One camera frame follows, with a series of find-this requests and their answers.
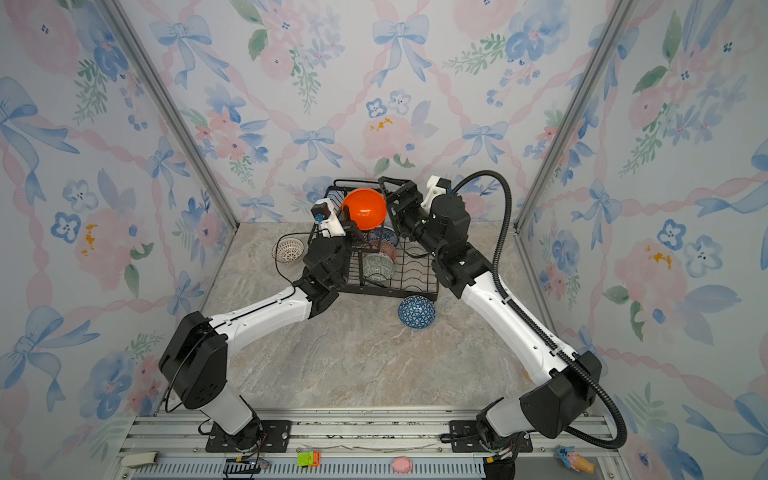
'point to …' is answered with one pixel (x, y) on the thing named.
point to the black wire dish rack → (416, 271)
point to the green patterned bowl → (378, 267)
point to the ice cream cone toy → (573, 459)
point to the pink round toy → (402, 465)
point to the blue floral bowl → (383, 233)
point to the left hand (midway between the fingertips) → (348, 205)
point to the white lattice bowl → (288, 250)
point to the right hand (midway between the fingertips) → (379, 188)
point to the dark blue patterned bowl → (417, 312)
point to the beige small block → (133, 460)
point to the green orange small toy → (306, 459)
